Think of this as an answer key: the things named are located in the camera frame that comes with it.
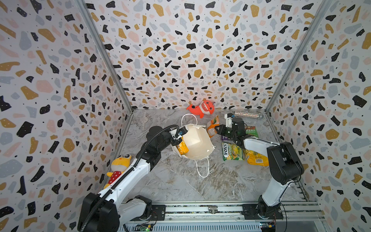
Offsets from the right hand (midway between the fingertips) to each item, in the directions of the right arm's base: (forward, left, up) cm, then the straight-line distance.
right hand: (213, 124), depth 92 cm
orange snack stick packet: (+1, +1, -6) cm, 6 cm away
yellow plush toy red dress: (-25, +55, -7) cm, 61 cm away
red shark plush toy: (+23, +5, -8) cm, 25 cm away
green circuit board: (-53, +35, -14) cm, 66 cm away
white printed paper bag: (-3, +8, -15) cm, 17 cm away
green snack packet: (+5, -30, -14) cm, 34 cm away
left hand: (-11, +19, +14) cm, 26 cm away
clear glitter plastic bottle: (+21, -32, -14) cm, 41 cm away
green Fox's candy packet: (-13, -13, -13) cm, 23 cm away
